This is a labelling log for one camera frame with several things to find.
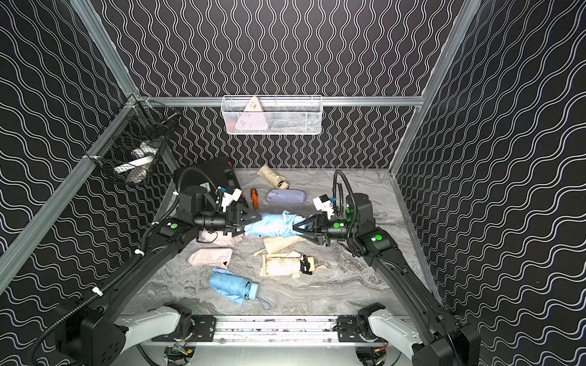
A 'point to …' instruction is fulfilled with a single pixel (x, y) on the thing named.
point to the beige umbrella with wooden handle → (285, 264)
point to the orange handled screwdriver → (255, 197)
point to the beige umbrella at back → (280, 181)
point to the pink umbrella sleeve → (215, 257)
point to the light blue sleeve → (280, 224)
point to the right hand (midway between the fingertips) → (295, 228)
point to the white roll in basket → (140, 164)
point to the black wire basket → (129, 144)
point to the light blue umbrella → (235, 288)
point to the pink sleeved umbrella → (218, 238)
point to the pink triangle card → (253, 117)
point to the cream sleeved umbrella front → (275, 244)
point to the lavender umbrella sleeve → (286, 196)
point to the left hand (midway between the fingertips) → (255, 219)
